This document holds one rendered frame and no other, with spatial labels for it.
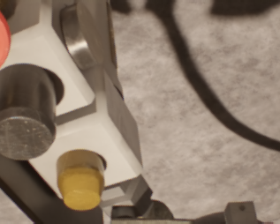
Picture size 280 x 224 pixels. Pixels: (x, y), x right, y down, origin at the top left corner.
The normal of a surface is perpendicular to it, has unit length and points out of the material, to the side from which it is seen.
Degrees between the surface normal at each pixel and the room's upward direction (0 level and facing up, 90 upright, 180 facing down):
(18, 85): 90
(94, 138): 0
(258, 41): 0
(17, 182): 90
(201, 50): 0
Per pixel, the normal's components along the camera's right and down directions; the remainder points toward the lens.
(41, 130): 0.11, 0.73
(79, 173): 0.05, -0.44
